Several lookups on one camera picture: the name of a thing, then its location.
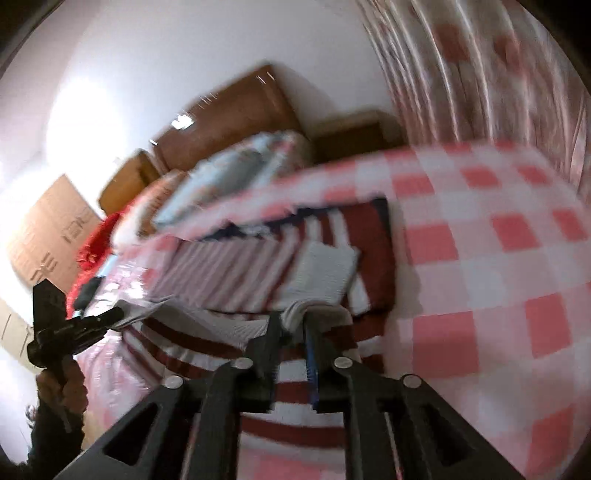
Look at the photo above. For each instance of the pink white checked blanket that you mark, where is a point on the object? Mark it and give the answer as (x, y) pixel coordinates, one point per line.
(485, 277)

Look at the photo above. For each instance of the blue floral pillow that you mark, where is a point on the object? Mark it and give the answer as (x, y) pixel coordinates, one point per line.
(221, 180)

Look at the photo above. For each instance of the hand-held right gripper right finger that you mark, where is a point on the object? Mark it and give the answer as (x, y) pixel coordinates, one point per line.
(314, 364)

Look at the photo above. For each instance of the dark cloth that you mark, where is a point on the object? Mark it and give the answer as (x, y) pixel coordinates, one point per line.
(87, 293)

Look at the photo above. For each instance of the light wooden wardrobe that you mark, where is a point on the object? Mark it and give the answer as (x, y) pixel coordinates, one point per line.
(51, 230)

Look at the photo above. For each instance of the red blanket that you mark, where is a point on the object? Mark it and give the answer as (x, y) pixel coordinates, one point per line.
(94, 249)

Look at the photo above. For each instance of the wooden nightstand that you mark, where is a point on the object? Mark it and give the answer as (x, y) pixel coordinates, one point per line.
(355, 136)

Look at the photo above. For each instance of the person's left forearm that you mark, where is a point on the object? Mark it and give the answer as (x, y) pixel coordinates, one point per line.
(51, 447)

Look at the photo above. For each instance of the large wooden headboard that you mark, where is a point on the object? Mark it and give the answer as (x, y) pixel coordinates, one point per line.
(231, 120)

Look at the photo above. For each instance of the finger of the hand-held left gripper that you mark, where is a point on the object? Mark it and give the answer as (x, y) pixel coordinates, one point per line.
(48, 302)
(106, 318)

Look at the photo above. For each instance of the red grey striped sweater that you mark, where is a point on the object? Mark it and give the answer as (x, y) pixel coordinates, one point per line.
(323, 277)

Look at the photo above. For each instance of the person's left hand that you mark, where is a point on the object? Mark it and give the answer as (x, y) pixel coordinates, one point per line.
(74, 387)

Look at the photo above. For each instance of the small wooden headboard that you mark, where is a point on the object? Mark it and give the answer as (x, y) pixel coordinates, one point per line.
(129, 184)

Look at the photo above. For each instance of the pink tulip print curtain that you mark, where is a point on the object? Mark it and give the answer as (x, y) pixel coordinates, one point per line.
(461, 69)

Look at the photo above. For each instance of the orange floral pillow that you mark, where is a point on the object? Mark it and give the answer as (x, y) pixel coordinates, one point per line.
(147, 203)

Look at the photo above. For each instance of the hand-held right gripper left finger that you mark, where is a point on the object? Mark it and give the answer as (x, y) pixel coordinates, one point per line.
(265, 360)

